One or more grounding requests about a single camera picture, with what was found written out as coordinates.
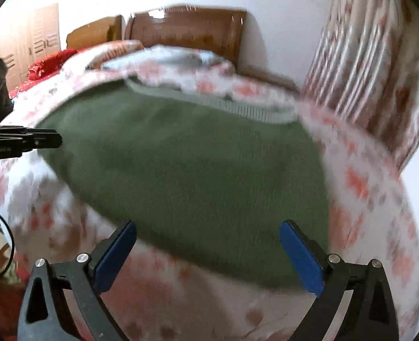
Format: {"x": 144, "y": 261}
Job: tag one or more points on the wooden wardrobe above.
{"x": 32, "y": 35}

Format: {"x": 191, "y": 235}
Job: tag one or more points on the small wooden headboard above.
{"x": 92, "y": 32}

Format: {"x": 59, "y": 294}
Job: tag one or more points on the green knit sweater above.
{"x": 188, "y": 170}

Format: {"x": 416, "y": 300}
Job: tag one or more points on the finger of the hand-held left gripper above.
{"x": 42, "y": 138}

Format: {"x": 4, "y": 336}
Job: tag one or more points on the red quilt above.
{"x": 46, "y": 65}

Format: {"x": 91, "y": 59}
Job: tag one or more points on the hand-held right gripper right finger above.
{"x": 302, "y": 259}

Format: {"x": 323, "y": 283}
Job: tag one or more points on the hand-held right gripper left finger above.
{"x": 115, "y": 255}

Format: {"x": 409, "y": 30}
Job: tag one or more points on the floral curtain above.
{"x": 366, "y": 60}

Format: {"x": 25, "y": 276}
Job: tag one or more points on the light blue floral pillow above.
{"x": 167, "y": 58}

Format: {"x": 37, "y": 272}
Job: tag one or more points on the large wooden headboard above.
{"x": 195, "y": 28}

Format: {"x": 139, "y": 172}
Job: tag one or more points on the red floral cloth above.
{"x": 0, "y": 302}

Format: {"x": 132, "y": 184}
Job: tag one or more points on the floral bed sheet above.
{"x": 366, "y": 199}

